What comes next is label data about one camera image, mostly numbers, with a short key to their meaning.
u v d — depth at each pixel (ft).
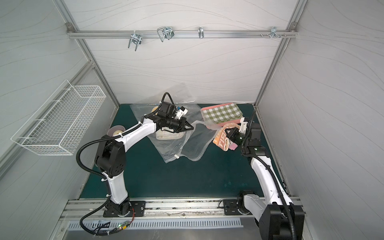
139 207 2.42
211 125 3.55
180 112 2.69
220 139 2.68
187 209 2.45
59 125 2.25
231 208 2.41
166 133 2.46
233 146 3.05
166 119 2.34
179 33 2.57
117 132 3.23
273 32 2.51
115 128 3.23
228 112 3.79
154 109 3.88
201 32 2.57
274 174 1.55
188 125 2.71
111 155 1.60
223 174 2.69
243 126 2.39
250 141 1.98
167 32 2.51
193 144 3.15
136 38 2.59
